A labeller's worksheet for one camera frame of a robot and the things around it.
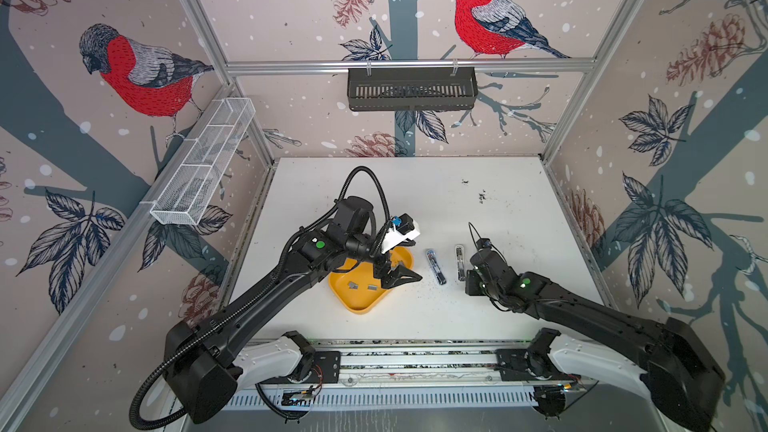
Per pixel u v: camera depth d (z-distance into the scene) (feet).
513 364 2.42
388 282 1.97
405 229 1.89
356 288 2.86
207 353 1.26
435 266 2.95
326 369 2.40
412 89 3.40
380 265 1.97
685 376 1.32
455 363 2.49
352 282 2.89
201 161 2.57
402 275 1.91
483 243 2.50
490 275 2.08
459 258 3.02
